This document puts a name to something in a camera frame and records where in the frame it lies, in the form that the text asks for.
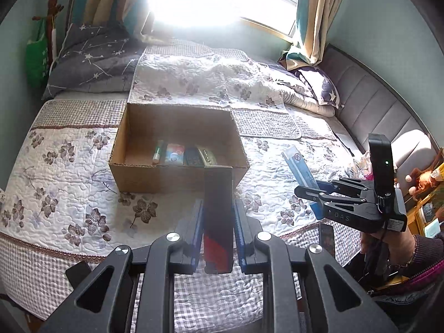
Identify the blue toothpaste tube box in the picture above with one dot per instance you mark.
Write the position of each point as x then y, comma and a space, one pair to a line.
298, 166

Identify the white rolled duvet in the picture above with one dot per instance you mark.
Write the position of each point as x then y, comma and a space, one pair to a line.
312, 105

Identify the green white wipes pack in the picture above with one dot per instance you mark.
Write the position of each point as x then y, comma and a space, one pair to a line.
208, 156

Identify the grey padded headboard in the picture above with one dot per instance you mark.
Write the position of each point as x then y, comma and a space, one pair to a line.
374, 104

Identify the colourful cartoon tissue pack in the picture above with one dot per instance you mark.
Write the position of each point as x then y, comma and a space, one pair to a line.
173, 154

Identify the grey star pillow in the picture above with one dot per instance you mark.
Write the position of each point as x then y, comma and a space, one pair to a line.
90, 62

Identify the dark small rectangular object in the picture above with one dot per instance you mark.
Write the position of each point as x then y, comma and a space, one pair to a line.
326, 239

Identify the brown plush monkey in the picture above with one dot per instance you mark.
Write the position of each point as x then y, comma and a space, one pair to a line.
425, 180

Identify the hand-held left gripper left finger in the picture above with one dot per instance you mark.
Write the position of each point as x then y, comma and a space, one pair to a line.
197, 229

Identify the dark blue calculator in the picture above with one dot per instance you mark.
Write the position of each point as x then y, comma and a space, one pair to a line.
192, 156

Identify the green hanging bag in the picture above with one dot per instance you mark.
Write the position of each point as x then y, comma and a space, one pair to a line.
36, 59

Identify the person's right forearm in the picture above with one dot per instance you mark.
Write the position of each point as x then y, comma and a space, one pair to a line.
426, 260

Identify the brown cardboard box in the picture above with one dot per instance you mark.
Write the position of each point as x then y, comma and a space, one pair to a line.
156, 180

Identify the green white glue stick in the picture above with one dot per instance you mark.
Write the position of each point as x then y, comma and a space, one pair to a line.
158, 152

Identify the person's right hand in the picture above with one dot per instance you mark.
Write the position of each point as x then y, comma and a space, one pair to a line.
400, 249

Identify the folded floral quilt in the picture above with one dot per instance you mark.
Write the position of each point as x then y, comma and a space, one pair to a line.
194, 76

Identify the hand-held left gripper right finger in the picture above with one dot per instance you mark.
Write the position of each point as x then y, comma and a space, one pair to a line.
239, 236

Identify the beige teal curtain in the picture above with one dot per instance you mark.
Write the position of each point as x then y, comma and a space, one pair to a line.
315, 14
104, 3

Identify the plastic bag with pink item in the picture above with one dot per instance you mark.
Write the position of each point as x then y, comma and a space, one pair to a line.
362, 166

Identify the black red rectangular case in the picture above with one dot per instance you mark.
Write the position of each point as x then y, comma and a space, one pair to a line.
218, 208

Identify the checkered quilted mat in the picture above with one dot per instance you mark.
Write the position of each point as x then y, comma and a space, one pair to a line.
267, 125

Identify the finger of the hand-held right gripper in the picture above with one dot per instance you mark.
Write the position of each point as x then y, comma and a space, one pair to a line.
322, 198
347, 184

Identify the purple star-print pillow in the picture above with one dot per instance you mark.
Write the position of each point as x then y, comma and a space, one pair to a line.
322, 86

